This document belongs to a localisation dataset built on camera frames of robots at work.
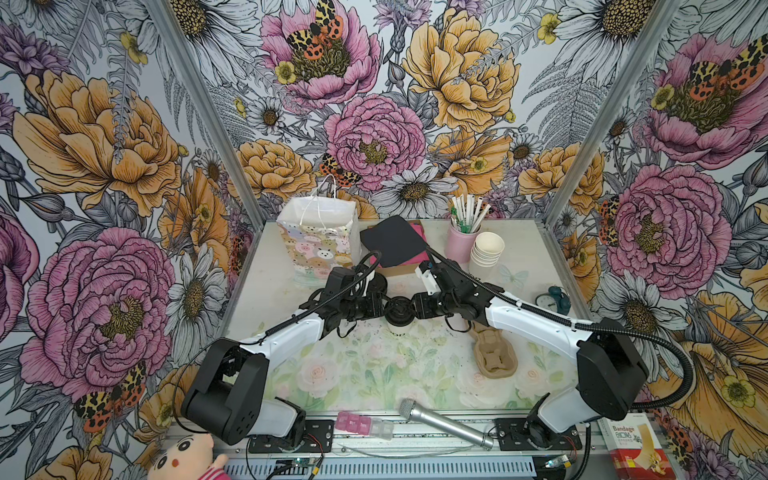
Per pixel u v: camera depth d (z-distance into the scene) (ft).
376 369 2.80
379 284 3.22
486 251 3.01
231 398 1.40
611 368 1.43
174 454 2.17
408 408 2.45
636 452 2.27
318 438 2.43
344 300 2.33
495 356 2.79
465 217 3.45
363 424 2.45
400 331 2.92
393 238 3.69
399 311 2.73
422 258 3.60
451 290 2.14
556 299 2.99
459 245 3.36
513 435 2.41
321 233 2.81
